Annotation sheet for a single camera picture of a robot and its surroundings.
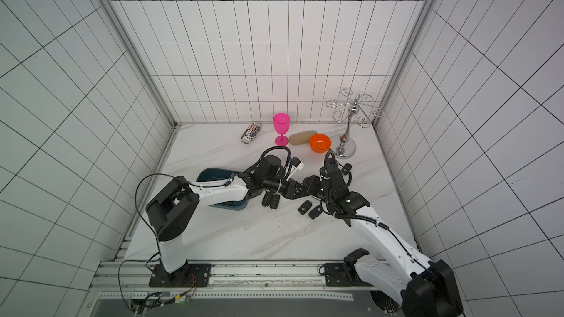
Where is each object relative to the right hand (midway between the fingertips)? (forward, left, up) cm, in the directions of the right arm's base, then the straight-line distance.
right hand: (306, 177), depth 82 cm
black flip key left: (-4, +15, -12) cm, 20 cm away
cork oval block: (+29, +2, -11) cm, 31 cm away
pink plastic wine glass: (+29, +12, +1) cm, 31 cm away
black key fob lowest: (-8, -5, -14) cm, 17 cm away
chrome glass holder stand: (+27, -21, -15) cm, 37 cm away
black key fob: (-7, 0, -13) cm, 15 cm away
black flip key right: (-5, +12, -13) cm, 18 cm away
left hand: (-7, +1, -3) cm, 7 cm away
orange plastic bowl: (+26, -8, -11) cm, 30 cm away
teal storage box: (+7, +40, -13) cm, 43 cm away
